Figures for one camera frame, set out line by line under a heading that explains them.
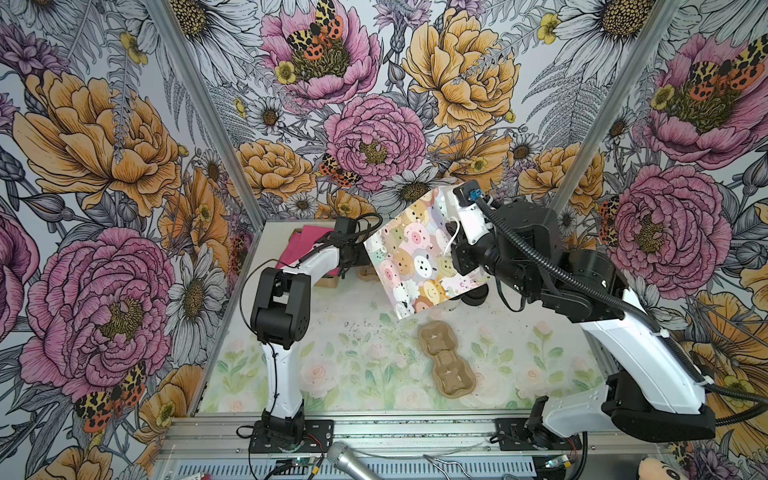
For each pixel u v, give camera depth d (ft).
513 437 2.40
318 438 2.41
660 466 2.12
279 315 1.81
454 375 2.75
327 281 3.25
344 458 2.25
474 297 3.11
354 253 2.57
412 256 2.13
